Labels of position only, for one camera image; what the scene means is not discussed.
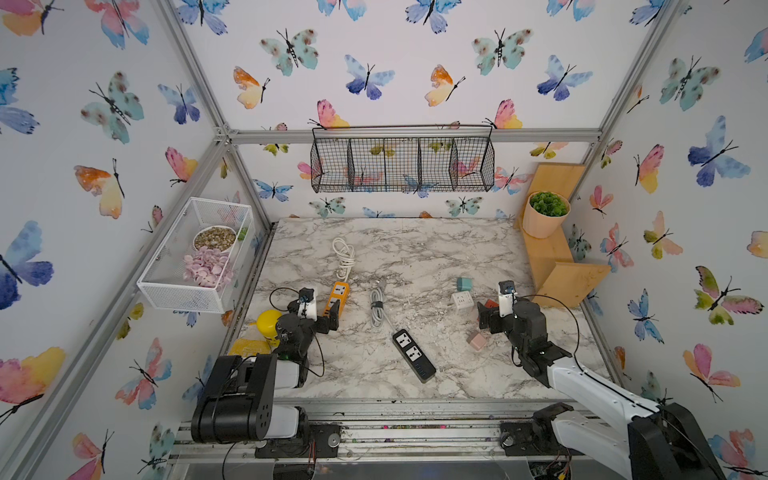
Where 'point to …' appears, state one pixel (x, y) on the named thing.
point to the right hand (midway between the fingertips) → (499, 297)
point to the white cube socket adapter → (463, 301)
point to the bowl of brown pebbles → (216, 237)
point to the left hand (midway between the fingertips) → (325, 295)
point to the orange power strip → (340, 291)
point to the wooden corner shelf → (555, 278)
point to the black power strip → (414, 356)
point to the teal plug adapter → (464, 284)
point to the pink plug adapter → (478, 342)
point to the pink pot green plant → (544, 213)
